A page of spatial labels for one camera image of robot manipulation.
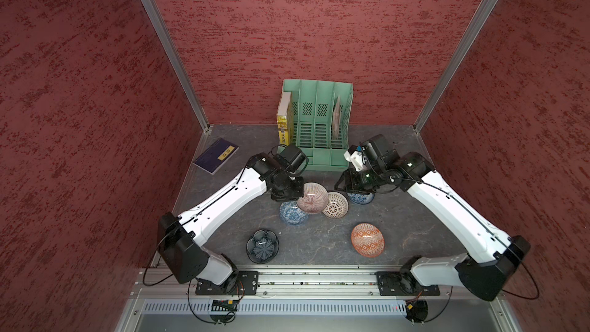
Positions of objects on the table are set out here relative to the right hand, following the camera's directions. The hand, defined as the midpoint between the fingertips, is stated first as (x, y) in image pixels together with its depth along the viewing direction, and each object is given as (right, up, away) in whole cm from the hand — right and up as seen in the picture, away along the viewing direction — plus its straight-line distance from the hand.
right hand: (340, 193), depth 70 cm
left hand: (-14, -4, +4) cm, 15 cm away
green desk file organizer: (-1, +31, +48) cm, 57 cm away
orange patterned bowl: (+12, -20, +13) cm, 27 cm away
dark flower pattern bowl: (-26, -22, +11) cm, 36 cm away
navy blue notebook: (-54, +10, +37) cm, 66 cm away
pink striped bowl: (-8, -4, +8) cm, 12 cm away
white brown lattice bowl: (+2, -10, +20) cm, 22 cm away
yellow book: (-19, +26, +17) cm, 36 cm away
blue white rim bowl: (+13, -7, +24) cm, 29 cm away
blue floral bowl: (-17, -12, +19) cm, 28 cm away
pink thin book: (+4, +27, +34) cm, 43 cm away
